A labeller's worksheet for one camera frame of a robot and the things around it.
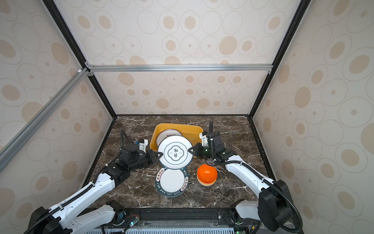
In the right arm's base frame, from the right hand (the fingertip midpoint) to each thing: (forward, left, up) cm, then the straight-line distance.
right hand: (189, 150), depth 80 cm
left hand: (-4, +12, +4) cm, 13 cm away
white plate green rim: (-12, +11, -15) cm, 22 cm away
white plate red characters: (+24, +17, -15) cm, 33 cm away
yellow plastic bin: (+27, -2, -19) cm, 33 cm away
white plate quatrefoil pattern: (-3, +7, 0) cm, 8 cm away
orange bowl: (-10, -9, -10) cm, 17 cm away
